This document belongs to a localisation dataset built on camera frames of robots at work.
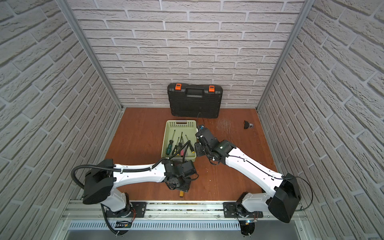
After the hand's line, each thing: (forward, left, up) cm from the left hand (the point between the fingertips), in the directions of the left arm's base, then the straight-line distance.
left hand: (190, 187), depth 77 cm
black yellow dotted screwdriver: (+28, +8, -4) cm, 29 cm away
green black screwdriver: (+23, +14, -1) cm, 27 cm away
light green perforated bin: (+32, +8, -4) cm, 34 cm away
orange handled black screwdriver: (-2, +4, -3) cm, 6 cm away
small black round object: (+44, -42, -3) cm, 61 cm away
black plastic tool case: (+51, -3, +15) cm, 53 cm away
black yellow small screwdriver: (+25, +10, -3) cm, 27 cm away
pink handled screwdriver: (+23, +5, -3) cm, 23 cm away
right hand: (+18, -6, +13) cm, 23 cm away
